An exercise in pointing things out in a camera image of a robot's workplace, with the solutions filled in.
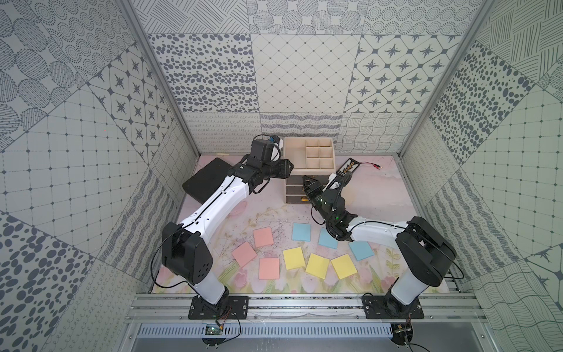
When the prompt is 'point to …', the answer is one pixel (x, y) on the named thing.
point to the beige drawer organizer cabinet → (313, 157)
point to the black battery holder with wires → (352, 164)
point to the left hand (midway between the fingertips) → (297, 166)
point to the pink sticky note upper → (263, 237)
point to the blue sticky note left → (301, 232)
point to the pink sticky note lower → (269, 268)
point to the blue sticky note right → (361, 249)
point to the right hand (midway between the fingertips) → (303, 179)
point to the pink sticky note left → (243, 254)
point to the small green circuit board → (212, 330)
